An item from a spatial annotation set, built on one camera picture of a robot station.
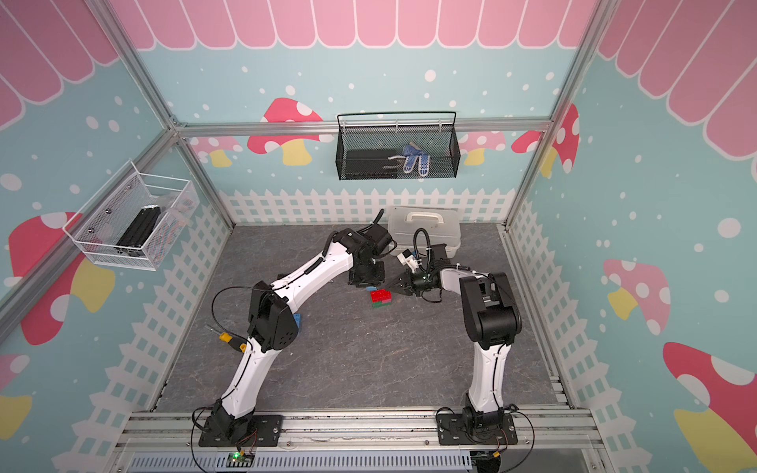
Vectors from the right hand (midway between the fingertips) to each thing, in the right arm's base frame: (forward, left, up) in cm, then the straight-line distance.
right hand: (387, 287), depth 93 cm
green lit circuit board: (-44, +37, -10) cm, 58 cm away
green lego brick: (-2, +3, -7) cm, 8 cm away
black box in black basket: (+31, +5, +25) cm, 40 cm away
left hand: (-1, +4, +2) cm, 5 cm away
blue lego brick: (-23, +18, +25) cm, 38 cm away
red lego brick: (-1, +2, -3) cm, 4 cm away
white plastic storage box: (+23, -20, +4) cm, 31 cm away
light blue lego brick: (-2, +5, +3) cm, 6 cm away
